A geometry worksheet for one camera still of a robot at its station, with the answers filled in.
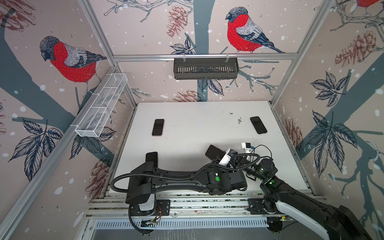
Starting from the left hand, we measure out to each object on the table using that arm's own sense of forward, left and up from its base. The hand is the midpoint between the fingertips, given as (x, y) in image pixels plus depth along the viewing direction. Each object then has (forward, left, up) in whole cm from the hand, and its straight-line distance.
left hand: (221, 162), depth 71 cm
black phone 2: (+35, -34, -17) cm, 52 cm away
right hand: (+1, -1, +1) cm, 2 cm away
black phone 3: (+11, +40, -18) cm, 45 cm away
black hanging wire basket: (+64, +6, +11) cm, 66 cm away
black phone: (+35, +40, -18) cm, 56 cm away
